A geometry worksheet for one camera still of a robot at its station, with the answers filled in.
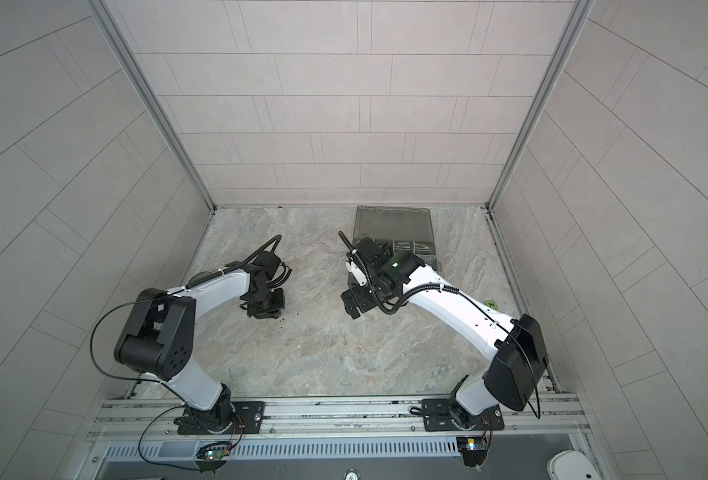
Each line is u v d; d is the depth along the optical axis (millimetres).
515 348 400
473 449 680
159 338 452
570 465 632
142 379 469
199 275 891
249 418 710
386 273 519
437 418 711
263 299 755
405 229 1088
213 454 642
